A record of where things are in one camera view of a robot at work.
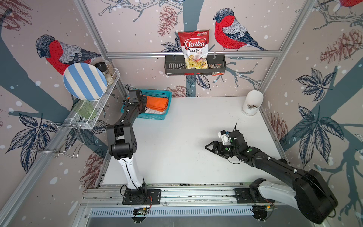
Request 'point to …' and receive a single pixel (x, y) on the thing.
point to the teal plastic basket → (158, 92)
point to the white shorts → (149, 110)
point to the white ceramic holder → (254, 100)
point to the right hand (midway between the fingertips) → (209, 148)
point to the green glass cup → (84, 108)
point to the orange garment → (159, 104)
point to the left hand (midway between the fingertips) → (148, 96)
